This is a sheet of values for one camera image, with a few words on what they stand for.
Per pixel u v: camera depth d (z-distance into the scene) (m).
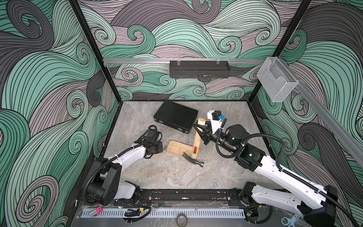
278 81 0.78
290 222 0.66
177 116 1.32
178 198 0.75
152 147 0.68
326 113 0.60
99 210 0.68
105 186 0.41
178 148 0.89
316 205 0.39
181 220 0.67
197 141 0.65
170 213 0.70
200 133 0.60
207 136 0.54
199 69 0.99
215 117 0.52
